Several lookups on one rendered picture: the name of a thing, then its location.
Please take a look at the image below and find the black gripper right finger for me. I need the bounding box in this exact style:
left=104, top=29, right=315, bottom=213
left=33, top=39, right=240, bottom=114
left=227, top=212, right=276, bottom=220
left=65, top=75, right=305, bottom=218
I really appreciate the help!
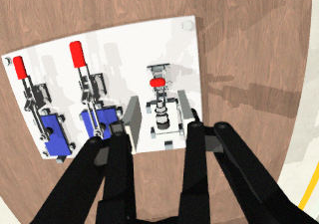
left=177, top=90, right=319, bottom=224

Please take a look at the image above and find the white rectangular block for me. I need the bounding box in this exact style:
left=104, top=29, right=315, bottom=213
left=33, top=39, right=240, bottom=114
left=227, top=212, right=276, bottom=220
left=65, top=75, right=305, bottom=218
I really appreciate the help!
left=151, top=98, right=179, bottom=142

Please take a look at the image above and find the blue metal block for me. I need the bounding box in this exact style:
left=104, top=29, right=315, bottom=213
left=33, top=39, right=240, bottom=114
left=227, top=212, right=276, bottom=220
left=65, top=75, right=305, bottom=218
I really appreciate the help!
left=81, top=105, right=120, bottom=139

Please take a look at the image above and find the white fixture plate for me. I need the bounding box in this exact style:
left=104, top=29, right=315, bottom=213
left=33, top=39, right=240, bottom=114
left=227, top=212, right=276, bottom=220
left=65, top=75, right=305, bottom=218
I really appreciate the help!
left=1, top=15, right=202, bottom=158

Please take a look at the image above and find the blue rectangular block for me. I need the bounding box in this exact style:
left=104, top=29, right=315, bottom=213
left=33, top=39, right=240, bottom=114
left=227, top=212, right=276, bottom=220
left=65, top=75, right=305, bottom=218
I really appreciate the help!
left=40, top=112, right=73, bottom=156

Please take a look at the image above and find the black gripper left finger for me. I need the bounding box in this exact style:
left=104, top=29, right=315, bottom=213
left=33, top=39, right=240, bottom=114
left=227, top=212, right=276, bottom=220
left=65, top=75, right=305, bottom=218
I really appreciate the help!
left=29, top=96, right=143, bottom=224

